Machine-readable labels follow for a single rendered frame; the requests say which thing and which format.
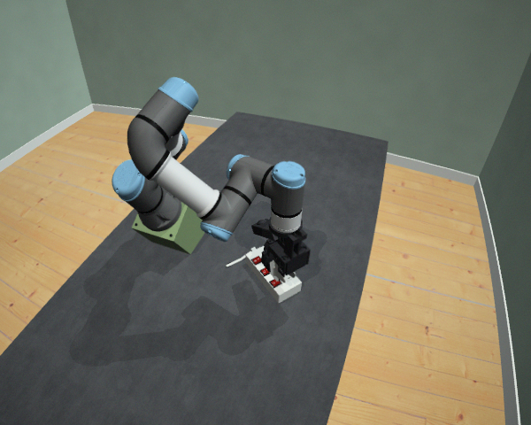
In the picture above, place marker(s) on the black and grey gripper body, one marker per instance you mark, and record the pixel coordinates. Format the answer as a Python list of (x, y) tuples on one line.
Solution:
[(282, 249)]

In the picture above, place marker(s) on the white power strip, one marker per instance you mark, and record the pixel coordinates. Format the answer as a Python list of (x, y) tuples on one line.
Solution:
[(279, 290)]

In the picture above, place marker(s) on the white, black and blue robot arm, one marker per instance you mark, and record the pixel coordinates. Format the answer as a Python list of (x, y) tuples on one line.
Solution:
[(151, 140)]

